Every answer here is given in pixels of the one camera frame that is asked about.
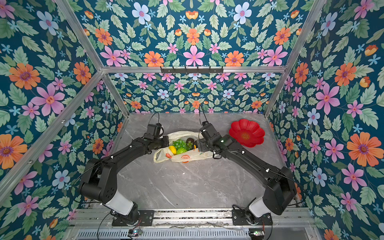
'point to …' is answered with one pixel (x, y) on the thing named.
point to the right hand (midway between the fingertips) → (206, 140)
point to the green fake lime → (181, 150)
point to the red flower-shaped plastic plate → (248, 133)
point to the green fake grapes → (182, 143)
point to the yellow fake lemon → (173, 149)
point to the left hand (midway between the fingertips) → (170, 137)
